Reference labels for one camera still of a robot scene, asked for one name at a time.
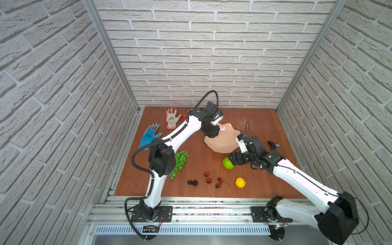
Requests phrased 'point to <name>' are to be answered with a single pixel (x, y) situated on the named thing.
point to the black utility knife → (273, 145)
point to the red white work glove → (171, 118)
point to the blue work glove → (149, 136)
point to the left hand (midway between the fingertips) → (215, 129)
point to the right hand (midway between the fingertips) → (236, 154)
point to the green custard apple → (227, 164)
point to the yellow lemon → (240, 182)
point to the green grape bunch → (180, 157)
